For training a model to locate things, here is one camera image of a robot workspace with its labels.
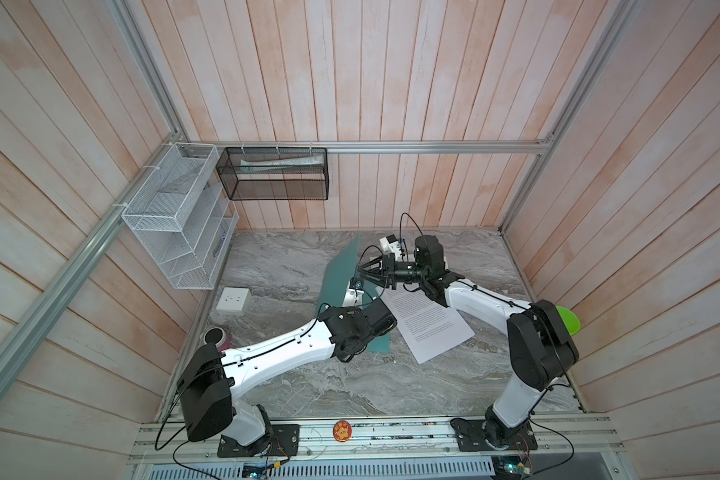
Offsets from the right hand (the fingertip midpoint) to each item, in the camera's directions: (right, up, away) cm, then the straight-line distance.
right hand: (359, 274), depth 79 cm
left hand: (-4, -12, 0) cm, 13 cm away
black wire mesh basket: (-30, +35, +25) cm, 52 cm away
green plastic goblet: (+56, -13, -1) cm, 57 cm away
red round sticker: (-4, -40, -4) cm, 40 cm away
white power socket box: (-41, -10, +17) cm, 45 cm away
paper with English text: (+22, -18, +15) cm, 32 cm away
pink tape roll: (-42, -19, +7) cm, 46 cm away
